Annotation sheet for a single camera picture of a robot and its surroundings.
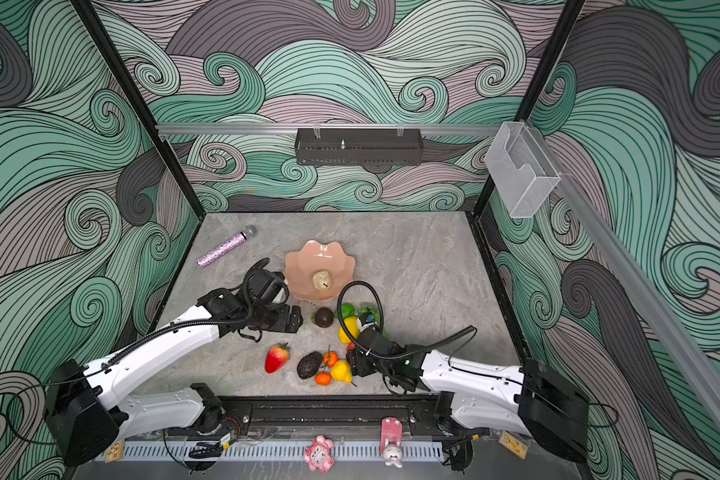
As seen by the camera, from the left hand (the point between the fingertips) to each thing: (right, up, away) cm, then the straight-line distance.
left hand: (291, 318), depth 79 cm
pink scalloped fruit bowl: (-2, +12, +24) cm, 27 cm away
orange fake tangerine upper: (+11, -12, +3) cm, 16 cm away
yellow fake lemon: (+16, -5, +10) cm, 20 cm away
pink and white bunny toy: (+26, -25, -8) cm, 37 cm away
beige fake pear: (+7, +8, +14) cm, 17 cm away
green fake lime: (+15, -1, +11) cm, 19 cm away
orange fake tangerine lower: (+9, -16, -1) cm, 18 cm away
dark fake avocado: (+5, -12, -1) cm, 13 cm away
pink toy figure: (+9, -27, -13) cm, 31 cm away
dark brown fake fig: (+8, -2, +9) cm, 12 cm away
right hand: (+18, -11, +2) cm, 21 cm away
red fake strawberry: (-5, -11, +2) cm, 13 cm away
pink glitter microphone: (-23, +24, +32) cm, 46 cm away
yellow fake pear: (+14, -14, -1) cm, 19 cm away
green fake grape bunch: (+23, +1, -5) cm, 23 cm away
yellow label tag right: (+54, -27, -10) cm, 62 cm away
